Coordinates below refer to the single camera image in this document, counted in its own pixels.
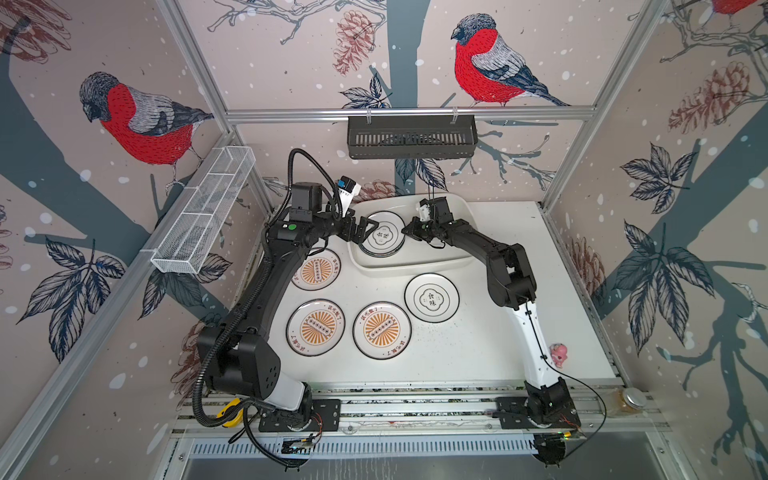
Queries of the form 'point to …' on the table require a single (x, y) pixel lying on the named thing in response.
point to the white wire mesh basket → (189, 241)
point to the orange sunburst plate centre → (381, 330)
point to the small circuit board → (296, 447)
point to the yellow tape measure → (239, 417)
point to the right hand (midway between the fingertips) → (401, 232)
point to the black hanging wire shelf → (412, 137)
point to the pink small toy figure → (558, 354)
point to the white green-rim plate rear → (432, 297)
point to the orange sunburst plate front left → (315, 327)
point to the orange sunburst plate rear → (319, 271)
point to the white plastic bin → (416, 254)
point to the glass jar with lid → (629, 401)
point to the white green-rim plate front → (388, 238)
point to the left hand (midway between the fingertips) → (363, 216)
